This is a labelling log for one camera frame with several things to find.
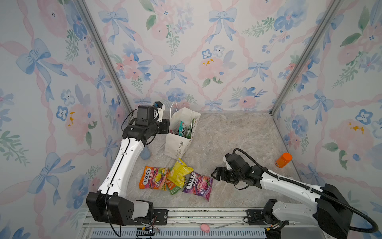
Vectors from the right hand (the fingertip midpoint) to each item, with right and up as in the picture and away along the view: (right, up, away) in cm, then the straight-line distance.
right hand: (217, 176), depth 81 cm
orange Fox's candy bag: (-35, -2, +3) cm, 35 cm away
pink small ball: (-7, -20, -11) cm, 24 cm away
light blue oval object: (-43, +10, +14) cm, 46 cm away
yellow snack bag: (-22, 0, +1) cm, 22 cm away
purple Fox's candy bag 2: (-10, -5, +1) cm, 11 cm away
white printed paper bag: (-22, +17, -1) cm, 28 cm away
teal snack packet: (-19, +26, +11) cm, 34 cm away
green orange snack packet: (-24, -7, +1) cm, 25 cm away
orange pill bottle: (+39, +8, +5) cm, 40 cm away
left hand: (-25, +29, -5) cm, 39 cm away
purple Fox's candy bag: (-24, +23, +12) cm, 35 cm away
